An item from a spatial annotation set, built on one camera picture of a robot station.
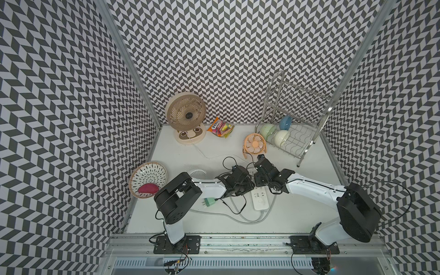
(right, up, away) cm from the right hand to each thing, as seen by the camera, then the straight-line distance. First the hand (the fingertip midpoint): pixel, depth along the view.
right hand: (258, 179), depth 87 cm
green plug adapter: (-25, -10, -4) cm, 28 cm away
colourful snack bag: (-21, +28, +25) cm, 43 cm away
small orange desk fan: (0, +18, +11) cm, 21 cm away
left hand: (-3, -4, +1) cm, 5 cm away
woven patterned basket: (-59, -1, +4) cm, 59 cm away
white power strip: (0, -9, -3) cm, 9 cm away
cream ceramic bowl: (+14, +22, +8) cm, 27 cm away
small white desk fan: (-31, +5, -5) cm, 32 cm away
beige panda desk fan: (-39, +35, +6) cm, 53 cm away
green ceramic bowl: (+7, +26, +12) cm, 30 cm away
